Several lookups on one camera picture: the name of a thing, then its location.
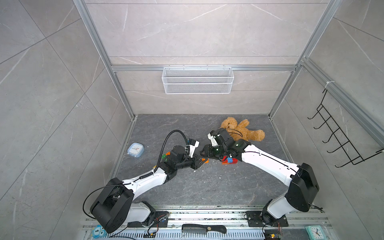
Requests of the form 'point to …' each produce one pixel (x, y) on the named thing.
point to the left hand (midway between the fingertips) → (208, 157)
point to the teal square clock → (315, 232)
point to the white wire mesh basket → (197, 80)
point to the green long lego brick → (163, 156)
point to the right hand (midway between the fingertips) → (204, 154)
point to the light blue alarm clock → (136, 149)
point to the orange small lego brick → (207, 161)
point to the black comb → (195, 229)
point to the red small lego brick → (224, 159)
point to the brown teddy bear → (240, 131)
